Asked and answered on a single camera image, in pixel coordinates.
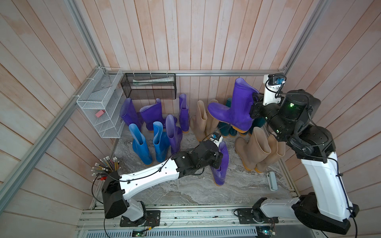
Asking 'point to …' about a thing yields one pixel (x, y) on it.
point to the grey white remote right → (272, 181)
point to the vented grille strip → (243, 232)
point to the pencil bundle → (105, 165)
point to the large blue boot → (161, 142)
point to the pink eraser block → (100, 113)
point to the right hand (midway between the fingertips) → (252, 93)
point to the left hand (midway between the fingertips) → (220, 156)
